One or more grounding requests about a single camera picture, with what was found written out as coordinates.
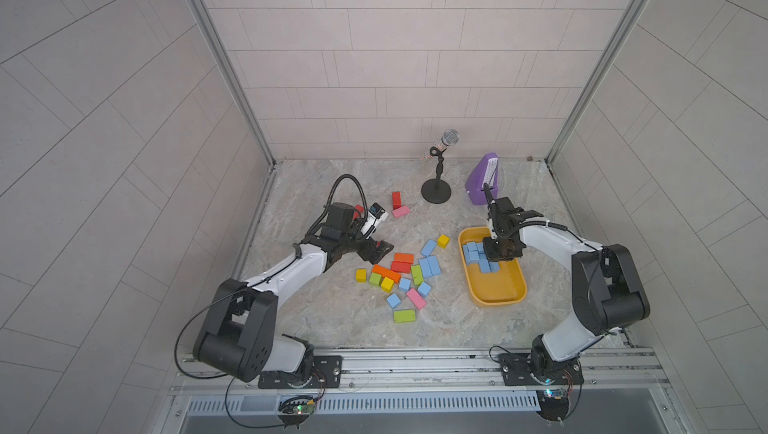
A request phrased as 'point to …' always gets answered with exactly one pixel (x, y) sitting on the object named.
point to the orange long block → (385, 272)
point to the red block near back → (396, 200)
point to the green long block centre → (418, 274)
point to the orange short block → (404, 257)
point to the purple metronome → (484, 172)
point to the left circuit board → (295, 409)
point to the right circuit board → (554, 403)
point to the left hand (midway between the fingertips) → (385, 235)
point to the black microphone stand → (437, 190)
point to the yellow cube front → (387, 284)
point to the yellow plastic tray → (504, 286)
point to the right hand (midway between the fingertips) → (490, 253)
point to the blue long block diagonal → (428, 247)
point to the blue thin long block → (467, 254)
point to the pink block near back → (399, 212)
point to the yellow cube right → (443, 241)
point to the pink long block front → (416, 298)
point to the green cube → (375, 279)
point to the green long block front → (401, 316)
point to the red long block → (401, 266)
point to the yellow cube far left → (361, 275)
